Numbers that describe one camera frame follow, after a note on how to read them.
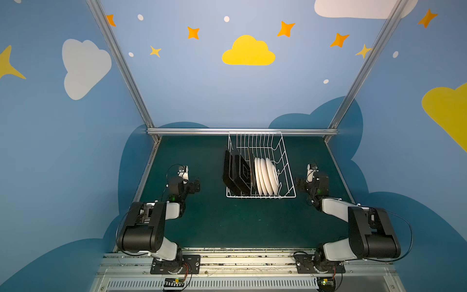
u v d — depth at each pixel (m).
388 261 0.44
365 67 0.87
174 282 0.73
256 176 0.82
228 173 0.82
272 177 0.86
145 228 0.45
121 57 0.83
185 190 0.81
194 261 0.75
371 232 0.45
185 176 0.84
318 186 0.73
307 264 0.75
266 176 0.84
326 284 0.73
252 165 0.84
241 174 0.82
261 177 0.83
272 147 1.15
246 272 0.74
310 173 0.84
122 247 0.44
